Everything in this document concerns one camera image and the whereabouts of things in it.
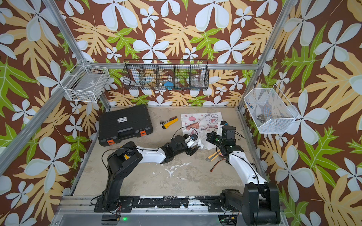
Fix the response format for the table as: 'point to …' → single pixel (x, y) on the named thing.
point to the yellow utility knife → (170, 123)
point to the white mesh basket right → (271, 111)
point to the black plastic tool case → (123, 123)
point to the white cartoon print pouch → (204, 123)
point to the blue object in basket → (168, 85)
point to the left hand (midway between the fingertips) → (196, 138)
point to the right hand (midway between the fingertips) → (206, 133)
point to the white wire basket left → (86, 83)
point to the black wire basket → (177, 74)
